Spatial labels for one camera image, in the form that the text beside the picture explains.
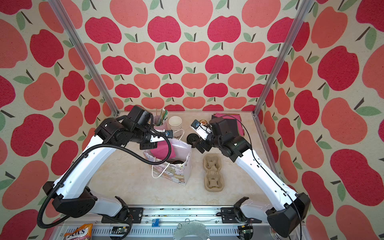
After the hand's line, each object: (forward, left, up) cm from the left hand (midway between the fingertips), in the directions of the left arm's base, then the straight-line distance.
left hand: (161, 136), depth 68 cm
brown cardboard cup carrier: (-10, -27, -28) cm, 40 cm away
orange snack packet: (-33, +35, -28) cm, 56 cm away
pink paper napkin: (-2, +1, -10) cm, 10 cm away
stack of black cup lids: (+17, -14, -25) cm, 34 cm away
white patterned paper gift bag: (-12, -8, -11) cm, 18 cm away
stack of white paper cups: (+21, -4, -15) cm, 26 cm away
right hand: (+4, -21, -3) cm, 22 cm away
